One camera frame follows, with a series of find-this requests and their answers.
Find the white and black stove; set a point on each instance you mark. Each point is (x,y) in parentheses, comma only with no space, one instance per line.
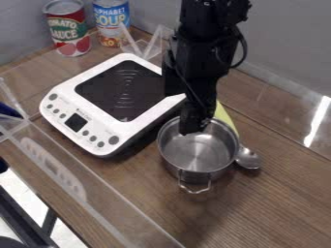
(104,107)

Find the black metal table frame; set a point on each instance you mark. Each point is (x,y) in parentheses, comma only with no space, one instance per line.
(33,236)

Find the clear acrylic stand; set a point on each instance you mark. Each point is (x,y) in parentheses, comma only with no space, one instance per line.
(148,49)

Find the silver steel pot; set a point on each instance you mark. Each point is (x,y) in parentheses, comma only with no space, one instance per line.
(197,157)

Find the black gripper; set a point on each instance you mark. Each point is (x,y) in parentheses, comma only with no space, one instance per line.
(195,62)

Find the clear acrylic front barrier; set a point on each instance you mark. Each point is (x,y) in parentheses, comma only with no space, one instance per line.
(97,212)

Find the alphabet soup can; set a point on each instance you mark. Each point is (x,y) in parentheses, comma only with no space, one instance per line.
(111,13)

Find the tomato sauce can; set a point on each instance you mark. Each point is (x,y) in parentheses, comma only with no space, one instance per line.
(65,18)

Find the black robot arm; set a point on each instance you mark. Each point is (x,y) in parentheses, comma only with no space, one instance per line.
(207,17)

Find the spoon with green handle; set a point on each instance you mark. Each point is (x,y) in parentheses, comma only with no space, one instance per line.
(247,159)

